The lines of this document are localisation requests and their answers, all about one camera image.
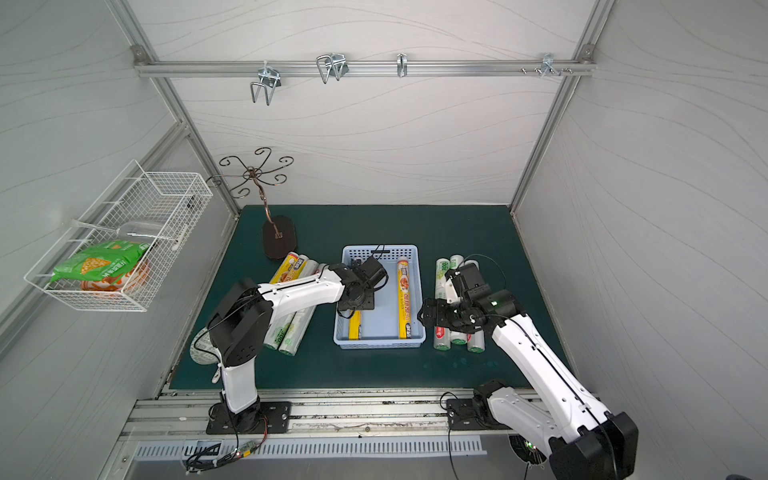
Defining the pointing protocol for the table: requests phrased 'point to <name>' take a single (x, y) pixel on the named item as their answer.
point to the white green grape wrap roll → (442, 334)
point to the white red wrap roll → (299, 324)
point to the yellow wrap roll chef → (404, 299)
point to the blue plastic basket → (397, 320)
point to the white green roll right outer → (476, 337)
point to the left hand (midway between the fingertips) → (365, 304)
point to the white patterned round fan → (204, 350)
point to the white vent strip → (204, 449)
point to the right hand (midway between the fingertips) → (435, 316)
